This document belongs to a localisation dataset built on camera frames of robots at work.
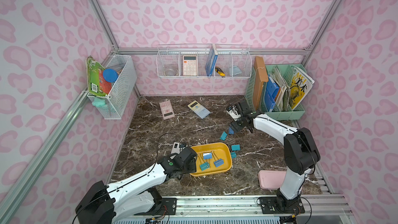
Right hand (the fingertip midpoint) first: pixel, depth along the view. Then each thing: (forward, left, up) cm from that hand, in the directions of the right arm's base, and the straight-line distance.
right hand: (236, 120), depth 96 cm
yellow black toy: (+21, +10, +21) cm, 31 cm away
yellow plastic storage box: (-21, +15, -7) cm, 27 cm away
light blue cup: (+28, 0, +17) cm, 32 cm away
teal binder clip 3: (-14, +1, -7) cm, 16 cm away
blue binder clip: (-21, +18, -4) cm, 27 cm away
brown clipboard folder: (+12, -11, +25) cm, 30 cm away
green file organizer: (+13, -33, -6) cm, 36 cm away
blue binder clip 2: (-24, +12, -6) cm, 27 cm away
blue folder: (+16, -22, +9) cm, 29 cm away
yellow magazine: (+20, -41, +12) cm, 48 cm away
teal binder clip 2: (-6, +8, -7) cm, 13 cm away
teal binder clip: (-26, +19, -5) cm, 33 cm away
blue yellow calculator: (+13, +23, -6) cm, 27 cm away
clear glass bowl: (+22, +40, +20) cm, 50 cm away
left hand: (-25, +25, -2) cm, 36 cm away
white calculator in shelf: (+24, +28, +24) cm, 44 cm away
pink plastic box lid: (-32, -16, -6) cm, 36 cm away
